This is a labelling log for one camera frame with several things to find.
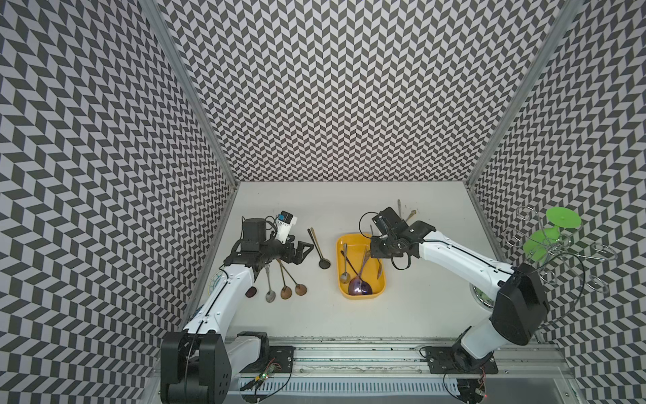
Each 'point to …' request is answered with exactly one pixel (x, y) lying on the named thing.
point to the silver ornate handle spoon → (399, 201)
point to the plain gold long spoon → (318, 245)
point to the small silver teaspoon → (270, 296)
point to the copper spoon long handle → (300, 289)
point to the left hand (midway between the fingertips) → (301, 244)
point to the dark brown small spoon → (251, 292)
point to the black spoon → (324, 263)
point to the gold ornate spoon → (413, 212)
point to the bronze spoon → (286, 291)
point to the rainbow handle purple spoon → (379, 269)
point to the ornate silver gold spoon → (345, 277)
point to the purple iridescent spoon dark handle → (357, 286)
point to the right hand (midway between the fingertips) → (376, 253)
